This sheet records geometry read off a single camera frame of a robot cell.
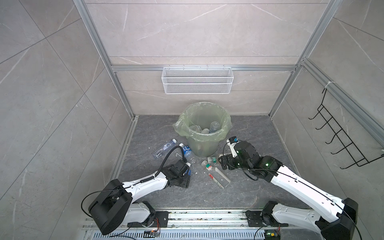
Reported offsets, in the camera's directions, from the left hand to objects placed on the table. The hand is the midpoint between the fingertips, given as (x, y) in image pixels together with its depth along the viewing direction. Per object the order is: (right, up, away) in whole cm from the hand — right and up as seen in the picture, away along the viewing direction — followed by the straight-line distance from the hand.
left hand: (185, 177), depth 87 cm
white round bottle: (+13, +27, +15) cm, 33 cm away
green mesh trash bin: (+11, +16, +1) cm, 20 cm away
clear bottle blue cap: (-17, +12, +6) cm, 22 cm away
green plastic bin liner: (+12, +33, +10) cm, 37 cm away
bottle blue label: (+3, +7, -15) cm, 17 cm away
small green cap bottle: (+14, +6, +1) cm, 15 cm away
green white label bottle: (+7, +29, +9) cm, 31 cm away
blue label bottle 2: (+18, +30, +6) cm, 36 cm away
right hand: (+22, +14, -10) cm, 28 cm away
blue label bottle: (+1, +14, +6) cm, 15 cm away
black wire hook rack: (+72, +16, -28) cm, 79 cm away
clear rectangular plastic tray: (+21, -1, -1) cm, 21 cm away
